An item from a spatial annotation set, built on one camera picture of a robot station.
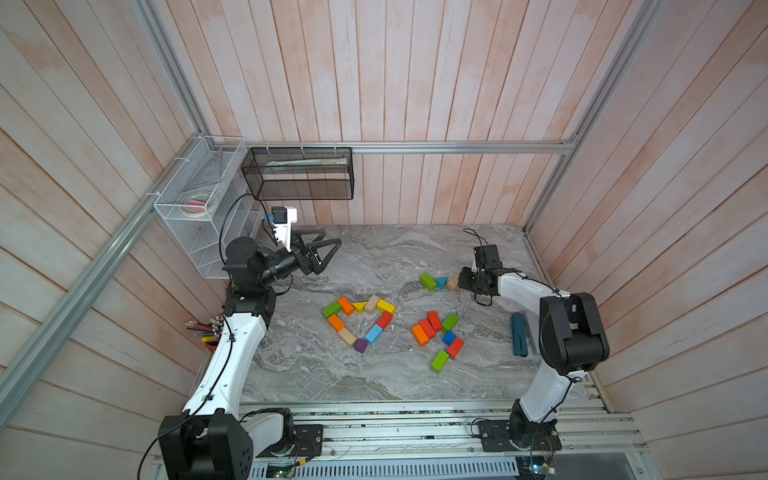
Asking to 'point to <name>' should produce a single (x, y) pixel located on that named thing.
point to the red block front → (384, 319)
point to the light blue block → (374, 334)
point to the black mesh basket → (300, 173)
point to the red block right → (455, 348)
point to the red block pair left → (427, 328)
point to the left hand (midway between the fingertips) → (333, 241)
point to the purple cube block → (360, 345)
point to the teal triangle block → (441, 281)
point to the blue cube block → (449, 338)
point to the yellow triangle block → (359, 307)
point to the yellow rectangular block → (384, 306)
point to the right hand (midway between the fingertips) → (462, 277)
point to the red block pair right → (434, 321)
